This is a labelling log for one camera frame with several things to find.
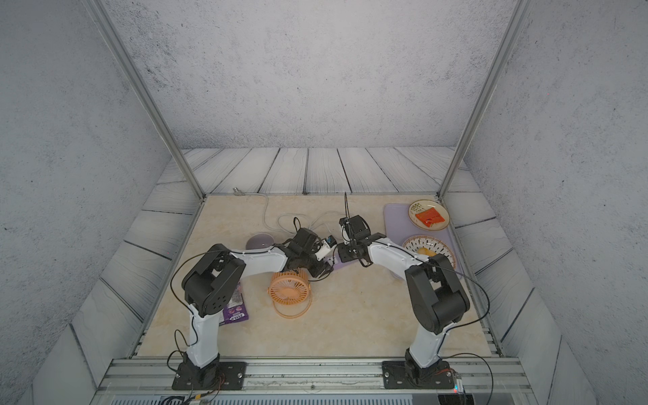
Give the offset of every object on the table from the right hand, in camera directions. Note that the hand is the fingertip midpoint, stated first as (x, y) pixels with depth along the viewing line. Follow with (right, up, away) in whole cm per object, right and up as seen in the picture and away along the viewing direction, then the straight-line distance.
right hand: (344, 250), depth 94 cm
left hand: (-4, -6, +2) cm, 8 cm away
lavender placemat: (+24, +8, +15) cm, 29 cm away
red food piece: (+37, +12, +15) cm, 42 cm away
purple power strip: (-2, -5, -1) cm, 6 cm away
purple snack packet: (-36, -18, -11) cm, 41 cm away
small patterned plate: (+37, +17, +21) cm, 46 cm away
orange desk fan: (-18, -13, -11) cm, 25 cm away
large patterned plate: (+37, +1, +5) cm, 37 cm away
